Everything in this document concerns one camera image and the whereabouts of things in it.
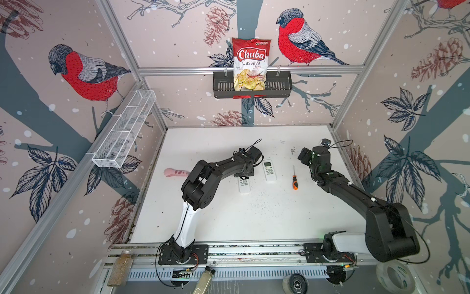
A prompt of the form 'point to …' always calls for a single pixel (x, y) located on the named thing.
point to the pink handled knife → (169, 171)
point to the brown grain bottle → (121, 266)
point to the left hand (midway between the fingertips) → (246, 172)
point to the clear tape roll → (396, 277)
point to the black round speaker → (295, 283)
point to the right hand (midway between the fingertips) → (307, 153)
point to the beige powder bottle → (204, 280)
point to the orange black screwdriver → (295, 184)
